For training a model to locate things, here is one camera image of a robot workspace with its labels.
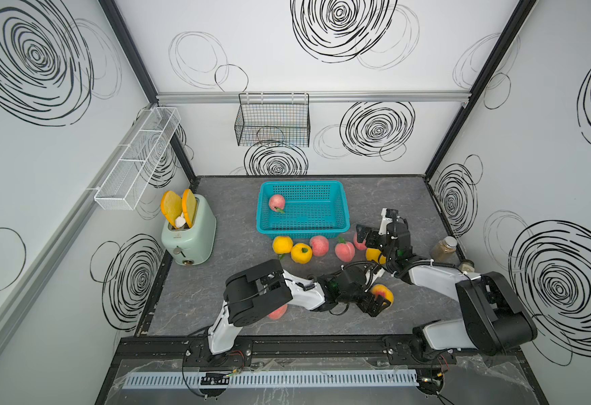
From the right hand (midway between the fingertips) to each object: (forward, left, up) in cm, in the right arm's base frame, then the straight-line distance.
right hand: (369, 227), depth 91 cm
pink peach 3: (-5, +3, -5) cm, 8 cm away
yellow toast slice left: (-2, +67, +13) cm, 69 cm away
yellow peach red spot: (-21, -1, -4) cm, 22 cm away
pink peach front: (-29, +31, -4) cm, 43 cm away
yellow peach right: (-9, -1, -4) cm, 10 cm away
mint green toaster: (-11, +60, +4) cm, 61 cm away
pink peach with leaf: (-8, +9, -4) cm, 13 cm away
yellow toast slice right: (-1, +62, +12) cm, 63 cm away
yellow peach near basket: (-5, +32, -5) cm, 33 cm away
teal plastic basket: (+15, +25, -9) cm, 30 cm away
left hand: (-23, -2, -6) cm, 24 cm away
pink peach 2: (-5, +18, -4) cm, 19 cm away
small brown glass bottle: (-8, -25, -2) cm, 26 cm away
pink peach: (+13, +35, -3) cm, 38 cm away
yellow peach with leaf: (-9, +24, -4) cm, 26 cm away
